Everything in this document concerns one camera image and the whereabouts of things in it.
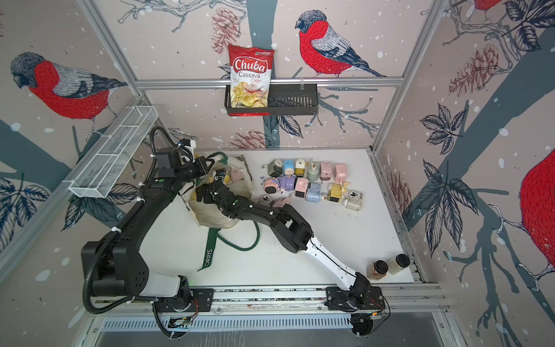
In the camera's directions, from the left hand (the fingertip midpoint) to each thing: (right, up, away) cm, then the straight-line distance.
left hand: (217, 156), depth 83 cm
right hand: (-10, -15, +11) cm, 21 cm away
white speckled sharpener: (+17, -19, +13) cm, 29 cm away
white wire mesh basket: (-37, -6, -10) cm, 39 cm away
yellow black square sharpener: (+50, -16, +15) cm, 55 cm away
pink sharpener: (+47, -7, +21) cm, 51 cm away
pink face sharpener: (+20, -13, +15) cm, 28 cm away
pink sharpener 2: (+34, -13, +15) cm, 40 cm away
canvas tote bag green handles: (-7, -26, +12) cm, 30 cm away
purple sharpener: (+28, -12, +18) cm, 35 cm away
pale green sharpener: (+41, -7, +21) cm, 46 cm away
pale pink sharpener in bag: (+3, -8, +18) cm, 20 cm away
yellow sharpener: (+34, -4, +24) cm, 42 cm away
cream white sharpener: (+58, -20, +12) cm, 62 cm away
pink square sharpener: (+54, -8, +20) cm, 58 cm away
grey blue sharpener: (+40, -16, +15) cm, 46 cm away
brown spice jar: (+58, -39, -11) cm, 71 cm away
